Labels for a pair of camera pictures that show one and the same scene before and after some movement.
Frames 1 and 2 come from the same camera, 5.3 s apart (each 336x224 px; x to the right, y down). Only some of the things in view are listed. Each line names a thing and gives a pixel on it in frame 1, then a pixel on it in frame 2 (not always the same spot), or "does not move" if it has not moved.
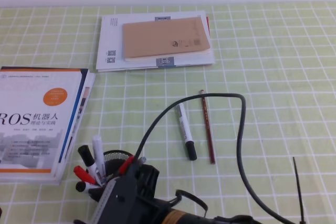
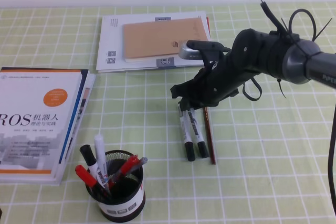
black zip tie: x=303 y=222 → x=282 y=34
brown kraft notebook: x=165 y=39 does not move
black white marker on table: x=189 y=144 does not move
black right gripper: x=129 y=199 → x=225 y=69
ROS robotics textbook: x=38 y=109 does not move
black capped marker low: x=82 y=186 → x=196 y=126
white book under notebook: x=111 y=52 does not move
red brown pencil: x=211 y=152 does not move
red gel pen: x=129 y=160 does not move
